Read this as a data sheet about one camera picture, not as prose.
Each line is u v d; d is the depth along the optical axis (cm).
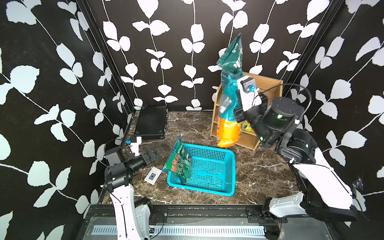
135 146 64
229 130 56
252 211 75
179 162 77
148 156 60
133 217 43
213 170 89
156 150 98
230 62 61
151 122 121
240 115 44
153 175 86
